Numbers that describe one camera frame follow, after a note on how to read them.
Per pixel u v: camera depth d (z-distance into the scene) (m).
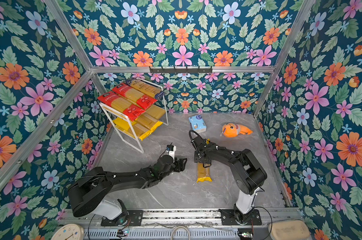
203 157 0.69
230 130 0.99
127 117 0.72
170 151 0.75
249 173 0.47
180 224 0.73
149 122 0.92
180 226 0.70
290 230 0.67
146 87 0.86
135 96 0.80
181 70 0.93
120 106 0.76
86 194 0.43
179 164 0.76
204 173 0.86
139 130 0.86
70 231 0.68
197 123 1.07
